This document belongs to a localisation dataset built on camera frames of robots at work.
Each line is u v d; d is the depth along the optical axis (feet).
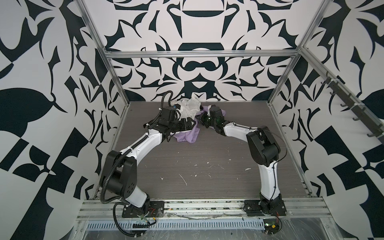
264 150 1.81
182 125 2.50
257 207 2.43
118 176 1.43
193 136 3.15
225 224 2.34
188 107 3.62
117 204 2.20
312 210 2.47
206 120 2.86
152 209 2.38
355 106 1.92
